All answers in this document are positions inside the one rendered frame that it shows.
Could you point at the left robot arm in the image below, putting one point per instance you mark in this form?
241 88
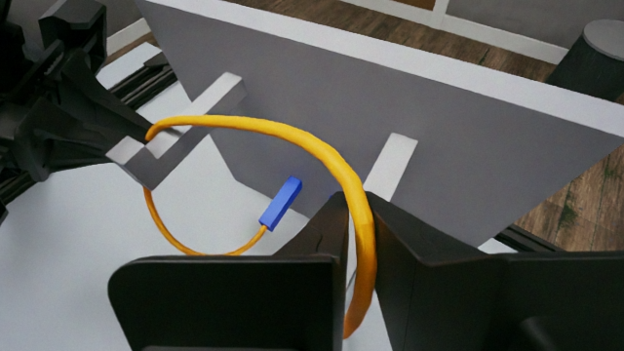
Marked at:
9 29

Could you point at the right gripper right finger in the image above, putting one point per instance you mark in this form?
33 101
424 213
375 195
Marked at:
437 293

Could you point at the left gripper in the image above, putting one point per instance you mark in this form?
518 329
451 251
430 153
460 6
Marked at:
43 138

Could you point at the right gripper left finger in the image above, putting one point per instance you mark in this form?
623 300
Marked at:
288 300

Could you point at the yellow patch cord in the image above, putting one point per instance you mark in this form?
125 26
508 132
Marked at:
353 189

